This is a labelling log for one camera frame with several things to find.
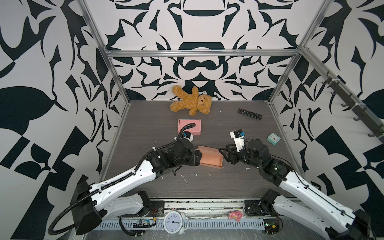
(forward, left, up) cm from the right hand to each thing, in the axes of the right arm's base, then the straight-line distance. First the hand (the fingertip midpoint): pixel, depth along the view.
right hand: (223, 147), depth 73 cm
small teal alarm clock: (+16, -37, -20) cm, 45 cm away
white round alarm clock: (-28, +23, -17) cm, 40 cm away
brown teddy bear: (+43, +15, -14) cm, 48 cm away
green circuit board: (-29, -22, -22) cm, 43 cm away
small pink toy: (-25, -5, -17) cm, 31 cm away
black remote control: (+37, -29, -20) cm, 51 cm away
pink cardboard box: (+21, +13, -17) cm, 30 cm away
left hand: (-1, +12, -2) cm, 12 cm away
